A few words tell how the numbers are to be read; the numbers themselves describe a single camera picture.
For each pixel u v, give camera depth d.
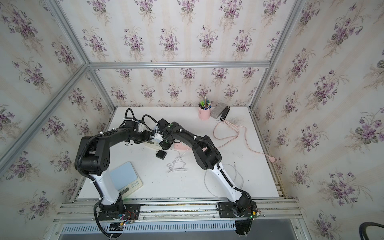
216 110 1.15
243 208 0.64
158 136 0.89
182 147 0.95
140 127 0.91
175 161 0.91
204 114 1.10
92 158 0.51
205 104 1.10
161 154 0.91
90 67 0.93
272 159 0.95
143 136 0.90
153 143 0.98
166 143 0.87
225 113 1.17
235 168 0.88
